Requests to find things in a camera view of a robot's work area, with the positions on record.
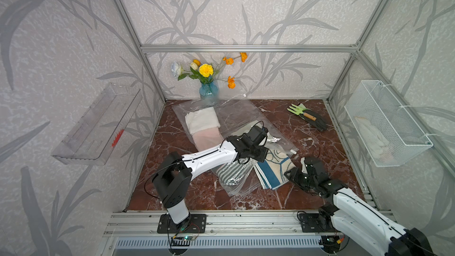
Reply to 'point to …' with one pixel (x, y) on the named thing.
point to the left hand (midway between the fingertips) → (266, 155)
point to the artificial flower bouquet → (205, 72)
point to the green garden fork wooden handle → (309, 116)
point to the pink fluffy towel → (207, 138)
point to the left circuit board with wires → (186, 237)
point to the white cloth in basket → (380, 147)
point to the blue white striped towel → (271, 172)
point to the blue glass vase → (209, 91)
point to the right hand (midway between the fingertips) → (285, 174)
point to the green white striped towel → (232, 173)
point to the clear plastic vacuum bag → (234, 114)
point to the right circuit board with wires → (331, 243)
